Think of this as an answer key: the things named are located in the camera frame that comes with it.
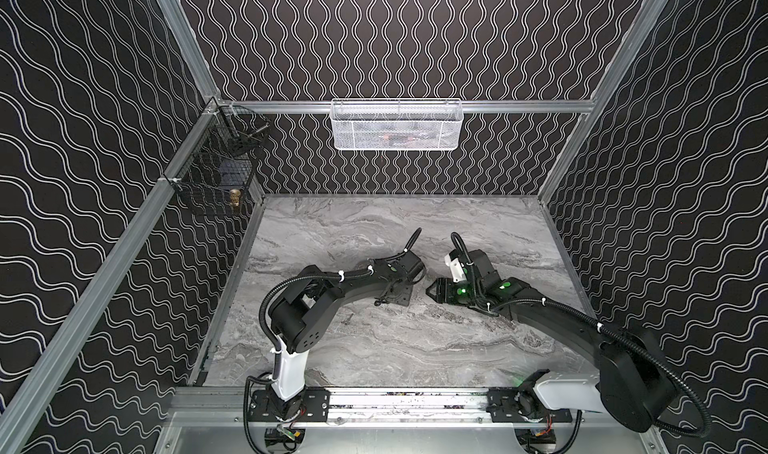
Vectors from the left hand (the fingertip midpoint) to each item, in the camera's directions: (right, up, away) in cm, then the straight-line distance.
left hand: (408, 298), depth 91 cm
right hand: (+7, +3, -6) cm, 10 cm away
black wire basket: (-61, +38, +3) cm, 72 cm away
